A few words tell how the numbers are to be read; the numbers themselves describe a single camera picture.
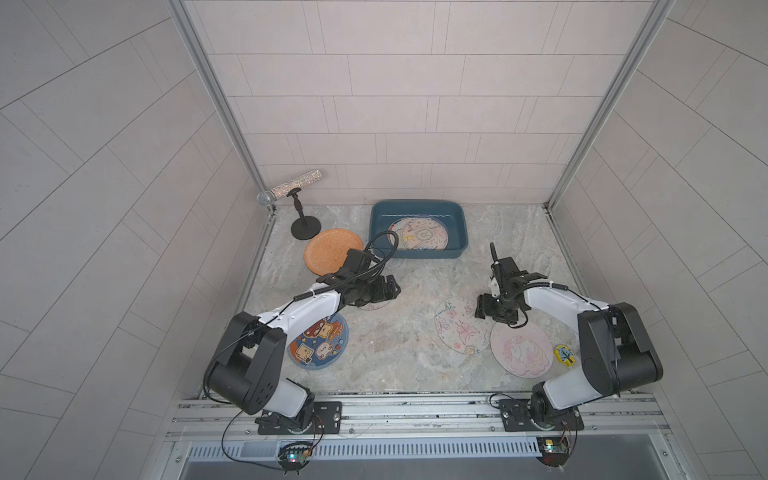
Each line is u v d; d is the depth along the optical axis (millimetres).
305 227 1078
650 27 729
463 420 710
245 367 417
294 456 640
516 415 710
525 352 813
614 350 430
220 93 847
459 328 865
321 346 825
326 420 707
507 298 689
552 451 681
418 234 1057
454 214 1119
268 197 880
